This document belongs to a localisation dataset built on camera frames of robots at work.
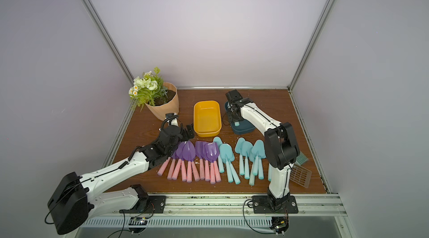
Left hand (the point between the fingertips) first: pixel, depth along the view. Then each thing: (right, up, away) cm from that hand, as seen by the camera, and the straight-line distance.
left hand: (189, 125), depth 81 cm
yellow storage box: (+8, 0, +19) cm, 21 cm away
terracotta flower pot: (-12, +9, +11) cm, 19 cm away
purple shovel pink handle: (-1, -15, +6) cm, 17 cm away
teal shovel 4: (+26, -15, +8) cm, 31 cm away
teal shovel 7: (+25, 0, +8) cm, 26 cm away
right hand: (+25, +7, +12) cm, 29 cm away
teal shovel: (+14, -10, +11) cm, 21 cm away
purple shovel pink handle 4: (+15, -25, -2) cm, 29 cm away
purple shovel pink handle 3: (+11, -15, +6) cm, 20 cm away
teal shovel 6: (+35, -17, +4) cm, 39 cm away
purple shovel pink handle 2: (+5, -15, +7) cm, 17 cm away
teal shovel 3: (+21, -19, +6) cm, 29 cm away
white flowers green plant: (-20, +18, -1) cm, 27 cm away
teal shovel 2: (+19, -17, +6) cm, 26 cm away
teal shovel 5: (+30, -14, +8) cm, 34 cm away
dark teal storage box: (+27, -3, +11) cm, 29 cm away
